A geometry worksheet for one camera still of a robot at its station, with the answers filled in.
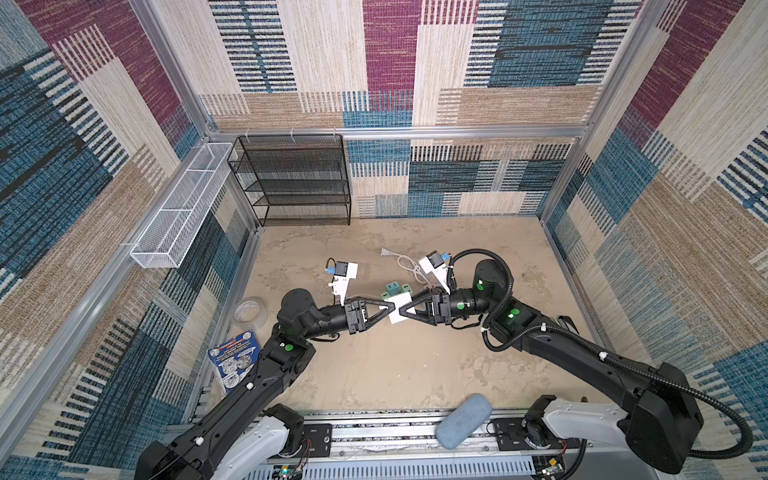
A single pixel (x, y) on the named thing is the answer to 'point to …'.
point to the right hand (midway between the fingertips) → (403, 317)
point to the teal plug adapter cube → (393, 289)
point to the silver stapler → (567, 323)
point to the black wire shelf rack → (294, 179)
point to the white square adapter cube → (398, 301)
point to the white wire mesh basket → (167, 237)
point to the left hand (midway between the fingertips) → (393, 307)
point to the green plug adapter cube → (406, 288)
